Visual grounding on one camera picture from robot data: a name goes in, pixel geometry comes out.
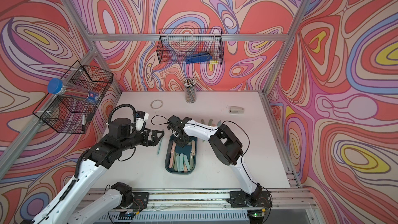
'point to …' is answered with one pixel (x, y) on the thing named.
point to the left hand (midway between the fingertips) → (158, 132)
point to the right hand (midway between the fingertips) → (185, 144)
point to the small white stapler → (236, 110)
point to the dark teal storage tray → (186, 149)
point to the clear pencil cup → (190, 97)
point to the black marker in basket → (83, 124)
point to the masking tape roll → (156, 104)
